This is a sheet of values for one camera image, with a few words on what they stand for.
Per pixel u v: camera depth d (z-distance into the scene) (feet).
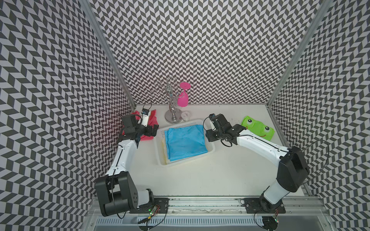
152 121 3.45
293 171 1.44
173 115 3.66
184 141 2.99
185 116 3.47
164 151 2.88
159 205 2.35
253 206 2.42
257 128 3.27
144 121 2.43
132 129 2.10
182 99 3.33
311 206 2.53
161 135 3.09
